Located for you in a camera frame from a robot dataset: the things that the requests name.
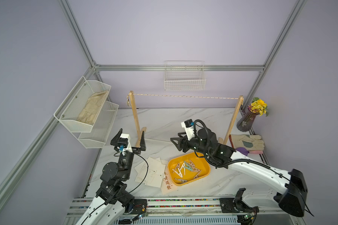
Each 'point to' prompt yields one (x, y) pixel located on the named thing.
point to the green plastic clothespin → (187, 166)
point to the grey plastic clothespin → (182, 181)
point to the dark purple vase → (245, 123)
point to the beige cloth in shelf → (89, 112)
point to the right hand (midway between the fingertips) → (177, 138)
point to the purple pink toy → (243, 151)
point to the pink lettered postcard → (167, 187)
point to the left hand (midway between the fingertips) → (132, 132)
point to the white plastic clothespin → (180, 174)
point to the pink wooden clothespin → (178, 166)
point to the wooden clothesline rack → (140, 134)
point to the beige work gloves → (252, 142)
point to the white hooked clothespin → (183, 166)
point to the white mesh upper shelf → (80, 110)
